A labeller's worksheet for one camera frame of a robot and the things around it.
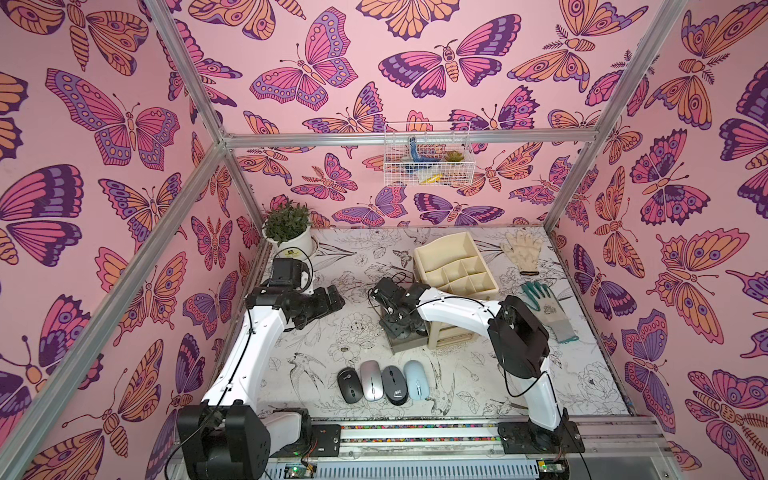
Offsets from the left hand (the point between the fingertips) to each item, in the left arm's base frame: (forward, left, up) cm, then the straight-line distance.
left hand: (333, 303), depth 81 cm
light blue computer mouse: (-16, -23, -12) cm, 31 cm away
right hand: (+3, -18, -13) cm, 22 cm away
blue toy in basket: (+40, -24, +18) cm, 50 cm away
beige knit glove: (+32, -66, -15) cm, 75 cm away
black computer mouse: (-17, -5, -14) cm, 23 cm away
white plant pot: (+26, +16, -6) cm, 31 cm away
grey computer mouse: (-18, -17, -13) cm, 27 cm away
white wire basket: (+44, -27, +19) cm, 55 cm away
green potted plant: (+29, +19, +3) cm, 35 cm away
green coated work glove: (+10, -65, -13) cm, 67 cm away
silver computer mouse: (-16, -11, -14) cm, 23 cm away
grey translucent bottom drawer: (-5, -22, -13) cm, 26 cm away
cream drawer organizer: (+5, -32, +11) cm, 34 cm away
